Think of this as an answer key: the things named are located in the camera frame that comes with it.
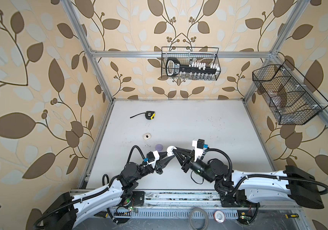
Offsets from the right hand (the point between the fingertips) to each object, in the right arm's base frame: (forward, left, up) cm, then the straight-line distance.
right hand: (173, 150), depth 64 cm
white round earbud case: (-1, +2, 0) cm, 2 cm away
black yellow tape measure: (+41, +17, -23) cm, 50 cm away
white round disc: (-23, -22, -26) cm, 41 cm away
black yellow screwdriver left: (-21, +36, -24) cm, 47 cm away
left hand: (0, +2, -1) cm, 2 cm away
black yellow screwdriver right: (-24, -57, -26) cm, 67 cm away
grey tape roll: (-22, -7, -27) cm, 36 cm away
